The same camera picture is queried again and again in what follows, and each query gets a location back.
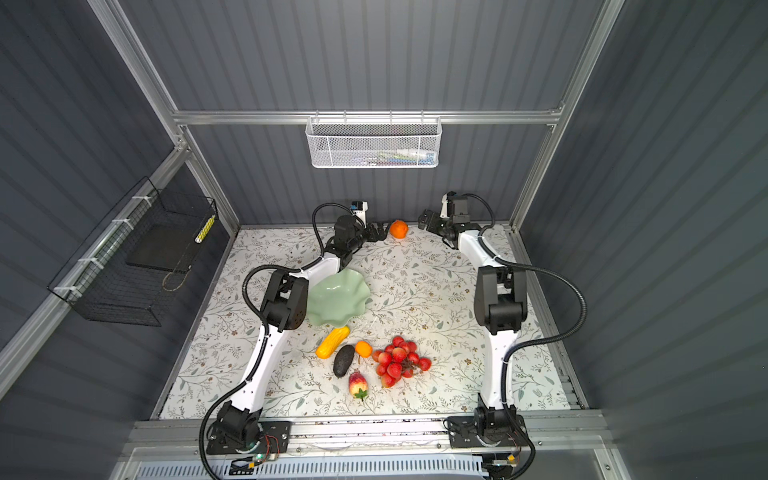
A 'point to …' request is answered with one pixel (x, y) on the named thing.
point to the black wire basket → (129, 269)
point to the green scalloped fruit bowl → (335, 299)
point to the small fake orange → (363, 348)
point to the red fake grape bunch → (398, 360)
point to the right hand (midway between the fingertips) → (433, 222)
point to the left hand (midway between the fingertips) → (382, 220)
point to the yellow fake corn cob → (332, 341)
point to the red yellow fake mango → (358, 385)
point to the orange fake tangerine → (398, 229)
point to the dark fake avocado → (343, 360)
